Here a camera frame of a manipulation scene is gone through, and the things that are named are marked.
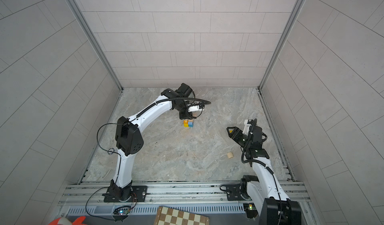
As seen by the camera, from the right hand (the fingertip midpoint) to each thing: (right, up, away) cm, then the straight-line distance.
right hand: (229, 130), depth 83 cm
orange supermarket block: (-25, +2, +9) cm, 27 cm away
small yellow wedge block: (-1, +1, -6) cm, 6 cm away
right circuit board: (+7, -34, -15) cm, 38 cm away
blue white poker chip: (-67, -11, +1) cm, 68 cm away
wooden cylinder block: (+1, -14, +1) cm, 14 cm away
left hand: (-20, +10, +4) cm, 23 cm away
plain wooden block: (-19, +10, -4) cm, 22 cm away
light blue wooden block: (-22, +2, +9) cm, 24 cm away
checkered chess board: (-30, -33, -19) cm, 49 cm away
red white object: (-71, -32, -24) cm, 81 cm away
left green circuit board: (-51, -32, -19) cm, 63 cm away
